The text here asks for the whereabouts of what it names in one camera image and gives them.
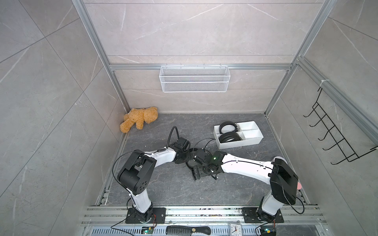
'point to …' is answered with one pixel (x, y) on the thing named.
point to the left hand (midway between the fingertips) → (191, 157)
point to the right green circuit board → (268, 230)
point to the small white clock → (236, 228)
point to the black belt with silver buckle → (236, 128)
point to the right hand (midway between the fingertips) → (203, 172)
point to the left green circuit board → (147, 230)
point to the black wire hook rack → (350, 154)
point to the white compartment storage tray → (250, 132)
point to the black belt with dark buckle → (228, 135)
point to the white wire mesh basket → (194, 78)
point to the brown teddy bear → (139, 116)
